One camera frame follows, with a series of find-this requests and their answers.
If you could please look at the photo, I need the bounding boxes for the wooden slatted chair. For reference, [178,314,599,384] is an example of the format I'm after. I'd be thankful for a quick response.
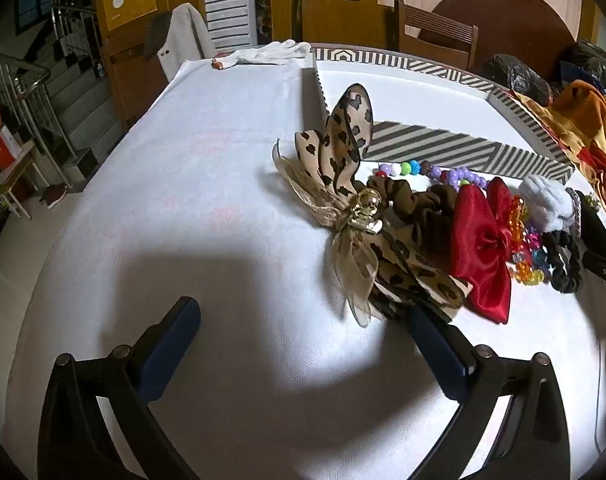
[394,0,480,72]

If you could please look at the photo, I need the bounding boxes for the light blue fluffy scrunchie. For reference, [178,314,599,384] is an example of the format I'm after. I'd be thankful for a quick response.
[519,175,578,233]

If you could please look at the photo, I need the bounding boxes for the round brown tabletop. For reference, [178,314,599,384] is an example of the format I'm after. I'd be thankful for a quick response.
[418,0,578,81]

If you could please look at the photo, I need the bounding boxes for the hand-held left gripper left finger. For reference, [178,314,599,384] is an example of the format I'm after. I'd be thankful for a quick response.
[37,296,202,480]

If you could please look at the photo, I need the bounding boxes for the red box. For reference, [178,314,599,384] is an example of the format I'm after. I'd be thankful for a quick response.
[0,125,21,171]

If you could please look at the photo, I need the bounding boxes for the multicoloured bead bracelet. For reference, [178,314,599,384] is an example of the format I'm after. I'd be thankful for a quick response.
[375,160,425,178]

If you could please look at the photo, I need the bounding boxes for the yellow wooden chair back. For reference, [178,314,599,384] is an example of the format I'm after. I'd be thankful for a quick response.
[301,0,396,51]

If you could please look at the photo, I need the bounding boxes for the purple bead bracelet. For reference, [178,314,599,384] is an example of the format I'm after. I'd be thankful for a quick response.
[420,161,490,191]

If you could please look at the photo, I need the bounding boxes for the white glove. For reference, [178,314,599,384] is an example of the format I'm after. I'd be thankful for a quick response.
[212,40,311,70]

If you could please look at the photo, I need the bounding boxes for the white tablecloth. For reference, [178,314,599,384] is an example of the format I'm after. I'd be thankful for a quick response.
[3,52,606,480]

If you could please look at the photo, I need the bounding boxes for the black scrunchie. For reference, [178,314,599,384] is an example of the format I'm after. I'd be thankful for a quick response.
[542,230,586,295]

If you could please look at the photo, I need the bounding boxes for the leopard print bow hair clip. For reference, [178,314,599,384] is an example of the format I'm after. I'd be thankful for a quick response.
[272,84,474,328]

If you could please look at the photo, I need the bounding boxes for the grey coat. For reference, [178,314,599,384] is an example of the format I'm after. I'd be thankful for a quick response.
[143,2,218,83]

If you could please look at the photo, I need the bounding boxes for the translucent colourful bead bracelet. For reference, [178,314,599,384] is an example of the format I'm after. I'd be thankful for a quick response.
[508,196,551,287]

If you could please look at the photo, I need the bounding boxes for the red satin bow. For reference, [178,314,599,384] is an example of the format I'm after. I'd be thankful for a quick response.
[450,177,516,325]

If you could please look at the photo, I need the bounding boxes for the black pouch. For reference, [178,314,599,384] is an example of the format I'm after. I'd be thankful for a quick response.
[578,192,606,256]

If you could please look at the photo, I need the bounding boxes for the striped cardboard tray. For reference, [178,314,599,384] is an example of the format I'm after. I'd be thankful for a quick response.
[302,45,576,187]

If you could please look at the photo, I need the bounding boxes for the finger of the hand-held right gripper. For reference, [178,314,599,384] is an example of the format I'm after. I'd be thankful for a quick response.
[581,247,606,302]

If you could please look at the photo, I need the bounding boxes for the dark shoe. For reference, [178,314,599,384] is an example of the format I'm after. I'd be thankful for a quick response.
[40,184,69,209]

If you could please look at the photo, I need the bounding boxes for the metal stair railing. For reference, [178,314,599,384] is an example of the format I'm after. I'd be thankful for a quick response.
[0,2,104,191]

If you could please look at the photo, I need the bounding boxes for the orange printed cloth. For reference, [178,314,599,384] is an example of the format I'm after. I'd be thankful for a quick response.
[508,80,606,248]

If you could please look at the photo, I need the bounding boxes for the silver spiral hair tie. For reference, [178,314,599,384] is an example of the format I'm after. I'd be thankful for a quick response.
[565,189,584,236]

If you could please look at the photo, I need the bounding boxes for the brown scrunchie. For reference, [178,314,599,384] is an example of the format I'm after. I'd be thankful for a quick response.
[367,176,458,253]

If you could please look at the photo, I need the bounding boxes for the white louvre door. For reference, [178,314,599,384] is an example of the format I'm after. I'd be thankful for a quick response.
[201,0,259,53]

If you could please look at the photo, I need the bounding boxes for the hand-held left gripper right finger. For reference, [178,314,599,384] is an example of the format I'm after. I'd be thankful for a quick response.
[407,305,571,480]

